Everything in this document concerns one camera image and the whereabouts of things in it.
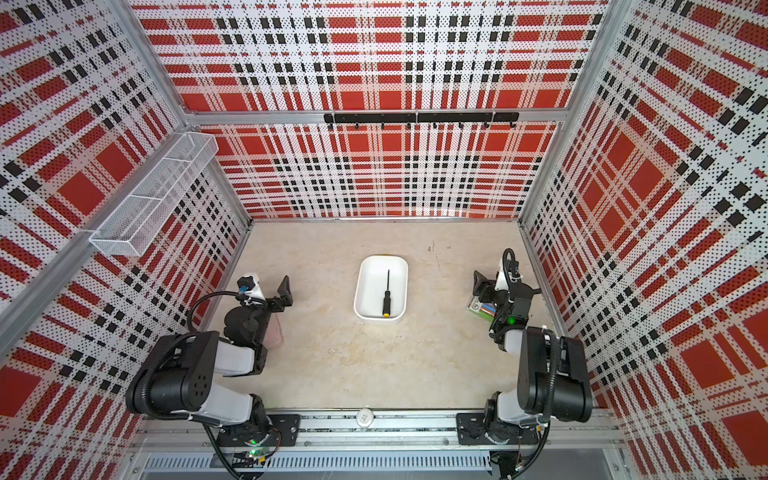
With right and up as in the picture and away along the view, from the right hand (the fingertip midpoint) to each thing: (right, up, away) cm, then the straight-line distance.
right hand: (487, 274), depth 90 cm
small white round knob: (-36, -36, -15) cm, 53 cm away
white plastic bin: (-33, -6, +9) cm, 35 cm away
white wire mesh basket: (-109, +16, +2) cm, 111 cm away
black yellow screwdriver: (-31, -11, +4) cm, 33 cm away
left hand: (-65, -2, -3) cm, 65 cm away
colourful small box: (+1, -12, +5) cm, 13 cm away
